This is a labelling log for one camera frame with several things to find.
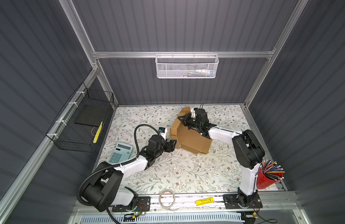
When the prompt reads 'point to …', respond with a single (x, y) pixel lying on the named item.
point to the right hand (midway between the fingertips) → (178, 116)
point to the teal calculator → (121, 153)
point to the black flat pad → (91, 115)
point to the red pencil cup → (263, 181)
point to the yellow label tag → (204, 201)
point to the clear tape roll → (171, 207)
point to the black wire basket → (80, 124)
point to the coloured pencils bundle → (272, 170)
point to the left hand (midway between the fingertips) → (173, 141)
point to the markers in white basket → (200, 73)
